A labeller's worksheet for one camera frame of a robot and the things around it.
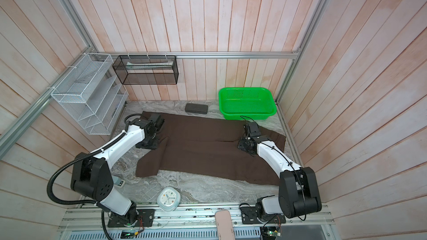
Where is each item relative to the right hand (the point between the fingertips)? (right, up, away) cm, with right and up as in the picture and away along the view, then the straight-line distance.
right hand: (242, 144), depth 91 cm
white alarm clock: (-38, -24, -15) cm, 47 cm away
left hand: (-52, -1, -6) cm, 52 cm away
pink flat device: (-12, -32, -20) cm, 40 cm away
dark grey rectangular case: (-28, +21, +24) cm, 43 cm away
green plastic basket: (+8, +25, +28) cm, 38 cm away
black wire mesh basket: (-60, +46, +15) cm, 77 cm away
